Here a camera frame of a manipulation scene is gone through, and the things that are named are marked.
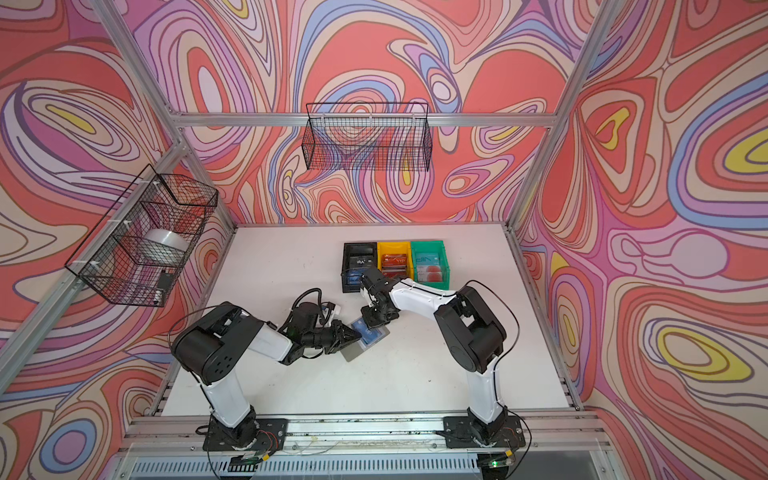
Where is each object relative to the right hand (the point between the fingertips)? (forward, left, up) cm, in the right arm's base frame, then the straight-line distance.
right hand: (376, 328), depth 92 cm
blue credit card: (-3, +2, +2) cm, 4 cm away
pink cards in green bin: (+22, -19, +2) cm, 29 cm away
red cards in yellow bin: (+23, -7, +3) cm, 24 cm away
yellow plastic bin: (+30, -8, +4) cm, 31 cm away
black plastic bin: (+26, +7, +2) cm, 27 cm away
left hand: (-4, +4, +2) cm, 6 cm away
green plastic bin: (+28, -21, +6) cm, 35 cm away
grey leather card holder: (-6, +6, 0) cm, 8 cm away
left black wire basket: (+7, +57, +32) cm, 65 cm away
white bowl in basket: (+8, +50, +34) cm, 61 cm away
